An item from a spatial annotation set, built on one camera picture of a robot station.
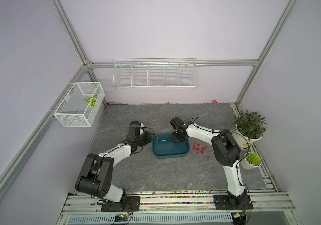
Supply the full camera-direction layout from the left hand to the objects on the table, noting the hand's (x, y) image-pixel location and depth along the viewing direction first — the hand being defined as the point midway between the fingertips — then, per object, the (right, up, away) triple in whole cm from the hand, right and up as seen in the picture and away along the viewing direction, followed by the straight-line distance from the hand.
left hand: (155, 136), depth 90 cm
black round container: (-16, +8, +13) cm, 21 cm away
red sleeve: (+27, -7, +6) cm, 28 cm away
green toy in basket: (-37, +22, -9) cm, 44 cm away
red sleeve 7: (+31, -11, +2) cm, 33 cm away
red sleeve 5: (+28, -5, +6) cm, 29 cm away
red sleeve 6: (+28, -11, +2) cm, 30 cm away
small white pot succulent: (+56, -13, -11) cm, 59 cm away
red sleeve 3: (+26, -9, +4) cm, 28 cm away
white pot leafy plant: (+57, +7, -8) cm, 58 cm away
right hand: (+14, -3, +9) cm, 17 cm away
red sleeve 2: (+30, -7, +6) cm, 31 cm away
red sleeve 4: (+29, -9, +4) cm, 30 cm away
